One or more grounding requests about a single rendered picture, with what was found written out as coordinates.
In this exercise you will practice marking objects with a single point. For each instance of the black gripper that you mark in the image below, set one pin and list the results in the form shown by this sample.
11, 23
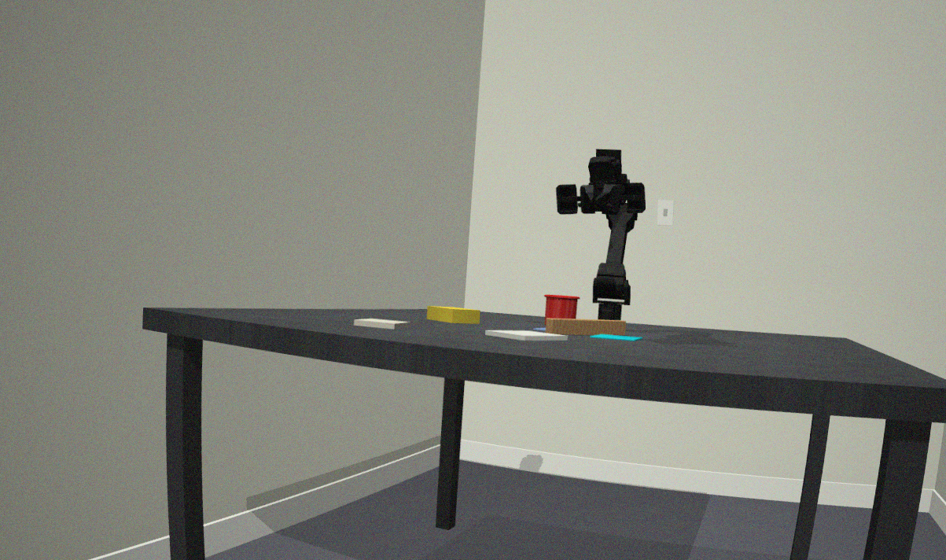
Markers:
602, 197

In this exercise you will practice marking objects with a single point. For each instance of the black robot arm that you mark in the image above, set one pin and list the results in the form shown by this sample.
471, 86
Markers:
610, 282

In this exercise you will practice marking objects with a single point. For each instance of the tan wooden bar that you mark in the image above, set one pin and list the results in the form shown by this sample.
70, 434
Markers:
585, 326

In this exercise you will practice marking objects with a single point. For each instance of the yellow rectangular block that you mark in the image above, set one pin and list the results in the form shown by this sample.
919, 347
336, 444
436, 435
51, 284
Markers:
453, 315

